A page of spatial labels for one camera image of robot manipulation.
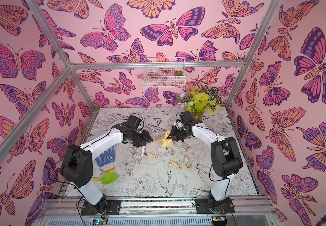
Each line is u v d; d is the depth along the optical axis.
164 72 0.95
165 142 0.85
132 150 0.95
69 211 0.74
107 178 0.83
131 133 0.69
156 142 0.98
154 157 0.90
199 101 0.92
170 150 0.95
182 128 0.80
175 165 0.86
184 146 0.97
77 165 0.47
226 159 0.49
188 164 0.87
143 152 0.91
